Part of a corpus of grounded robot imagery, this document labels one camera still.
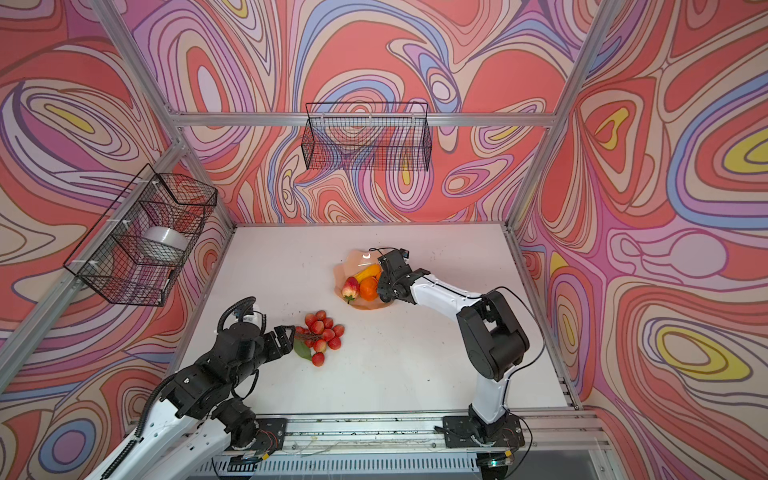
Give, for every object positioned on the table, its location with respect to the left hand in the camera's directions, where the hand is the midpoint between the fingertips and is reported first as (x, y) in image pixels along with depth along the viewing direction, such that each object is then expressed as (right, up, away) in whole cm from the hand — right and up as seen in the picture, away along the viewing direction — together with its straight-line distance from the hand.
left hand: (290, 332), depth 76 cm
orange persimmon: (+20, +9, +17) cm, 28 cm away
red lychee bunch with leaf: (+6, -2, +8) cm, 10 cm away
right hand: (+26, +8, +18) cm, 32 cm away
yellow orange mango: (+20, +14, +25) cm, 35 cm away
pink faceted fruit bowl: (+14, +17, +27) cm, 35 cm away
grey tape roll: (-31, +25, -2) cm, 40 cm away
